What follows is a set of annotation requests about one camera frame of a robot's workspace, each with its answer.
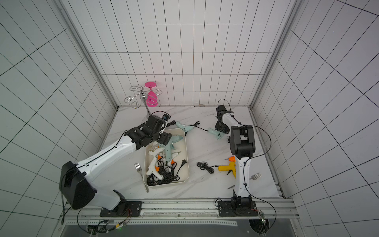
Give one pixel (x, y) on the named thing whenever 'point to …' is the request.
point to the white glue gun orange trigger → (153, 170)
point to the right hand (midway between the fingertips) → (217, 128)
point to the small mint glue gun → (186, 128)
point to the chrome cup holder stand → (145, 96)
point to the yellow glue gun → (231, 166)
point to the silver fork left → (138, 169)
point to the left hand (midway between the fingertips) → (160, 134)
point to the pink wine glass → (152, 100)
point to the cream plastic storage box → (167, 165)
